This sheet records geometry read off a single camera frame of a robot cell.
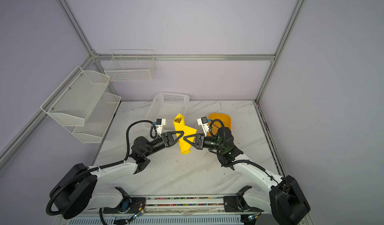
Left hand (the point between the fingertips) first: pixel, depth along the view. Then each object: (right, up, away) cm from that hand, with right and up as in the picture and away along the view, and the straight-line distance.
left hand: (184, 134), depth 70 cm
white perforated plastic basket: (-17, +16, +48) cm, 54 cm away
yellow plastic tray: (+27, +6, +36) cm, 45 cm away
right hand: (0, -3, -2) cm, 4 cm away
